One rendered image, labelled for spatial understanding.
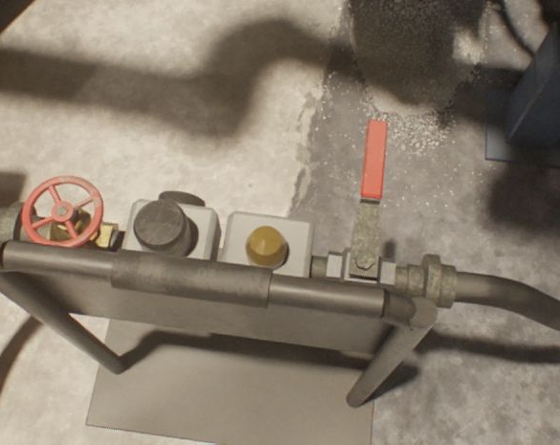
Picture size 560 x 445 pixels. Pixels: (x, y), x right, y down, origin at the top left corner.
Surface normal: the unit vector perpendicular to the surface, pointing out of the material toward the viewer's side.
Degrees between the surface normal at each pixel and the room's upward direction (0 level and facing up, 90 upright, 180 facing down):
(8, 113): 0
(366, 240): 0
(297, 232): 0
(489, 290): 16
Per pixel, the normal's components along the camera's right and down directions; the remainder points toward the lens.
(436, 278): -0.02, -0.23
